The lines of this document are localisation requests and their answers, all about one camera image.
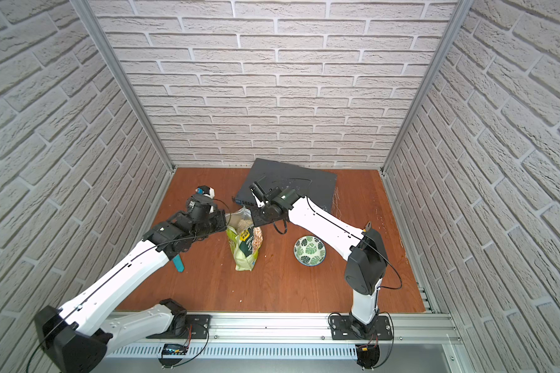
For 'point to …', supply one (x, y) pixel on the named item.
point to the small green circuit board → (174, 349)
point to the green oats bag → (245, 239)
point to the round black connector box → (367, 355)
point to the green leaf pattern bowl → (309, 250)
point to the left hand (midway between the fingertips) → (223, 208)
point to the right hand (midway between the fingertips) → (251, 221)
